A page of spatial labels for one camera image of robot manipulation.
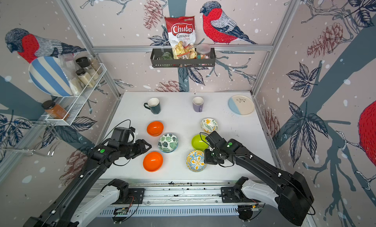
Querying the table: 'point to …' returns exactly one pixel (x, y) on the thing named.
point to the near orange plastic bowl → (152, 161)
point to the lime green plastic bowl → (198, 144)
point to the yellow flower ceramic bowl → (208, 125)
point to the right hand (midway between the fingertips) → (205, 159)
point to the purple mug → (198, 102)
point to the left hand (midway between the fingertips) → (150, 144)
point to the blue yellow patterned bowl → (195, 160)
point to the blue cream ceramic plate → (241, 105)
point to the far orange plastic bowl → (154, 128)
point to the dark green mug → (153, 104)
